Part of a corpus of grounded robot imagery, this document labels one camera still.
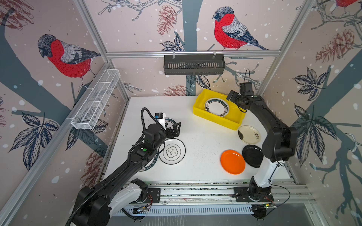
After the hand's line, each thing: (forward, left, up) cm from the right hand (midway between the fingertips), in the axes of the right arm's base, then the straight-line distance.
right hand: (233, 98), depth 92 cm
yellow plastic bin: (-6, -3, -14) cm, 15 cm away
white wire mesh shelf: (-26, +82, +13) cm, 87 cm away
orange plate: (-35, +3, -19) cm, 40 cm away
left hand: (-24, +37, +4) cm, 44 cm away
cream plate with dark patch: (-15, -13, -21) cm, 29 cm away
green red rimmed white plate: (+8, +7, -18) cm, 20 cm away
